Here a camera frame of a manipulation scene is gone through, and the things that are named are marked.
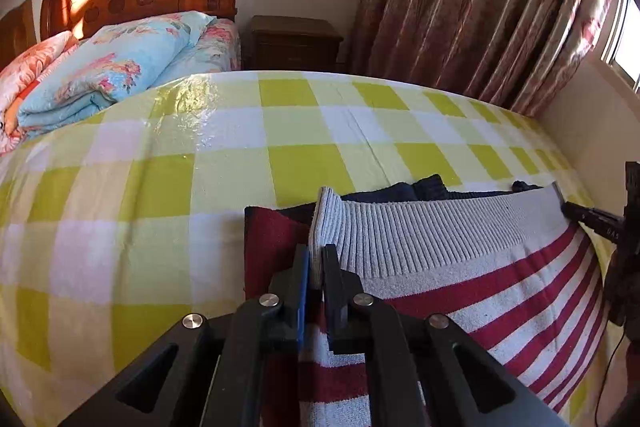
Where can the red grey striped sweater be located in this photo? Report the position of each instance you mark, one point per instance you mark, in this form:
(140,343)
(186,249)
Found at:
(490,267)

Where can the pink floral quilt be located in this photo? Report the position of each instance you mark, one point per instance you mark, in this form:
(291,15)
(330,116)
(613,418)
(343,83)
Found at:
(30,67)

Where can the light blue floral quilt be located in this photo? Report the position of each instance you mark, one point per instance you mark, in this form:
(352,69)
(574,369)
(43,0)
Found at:
(110,67)

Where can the small plain wooden headboard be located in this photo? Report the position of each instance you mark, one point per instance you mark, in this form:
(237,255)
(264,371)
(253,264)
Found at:
(17,32)

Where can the yellow white checked tablecloth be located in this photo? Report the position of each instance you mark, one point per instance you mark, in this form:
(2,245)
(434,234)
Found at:
(175,187)

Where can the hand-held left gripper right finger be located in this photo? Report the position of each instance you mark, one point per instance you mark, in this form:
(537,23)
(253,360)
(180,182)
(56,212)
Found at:
(334,292)

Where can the dark wooden nightstand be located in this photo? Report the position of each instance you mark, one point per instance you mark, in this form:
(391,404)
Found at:
(295,44)

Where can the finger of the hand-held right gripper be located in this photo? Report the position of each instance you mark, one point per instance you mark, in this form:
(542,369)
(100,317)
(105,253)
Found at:
(592,217)

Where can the window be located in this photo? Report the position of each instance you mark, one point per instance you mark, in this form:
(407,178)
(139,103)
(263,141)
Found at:
(627,47)

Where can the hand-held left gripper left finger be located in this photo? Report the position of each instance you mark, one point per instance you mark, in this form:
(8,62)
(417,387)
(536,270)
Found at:
(302,287)

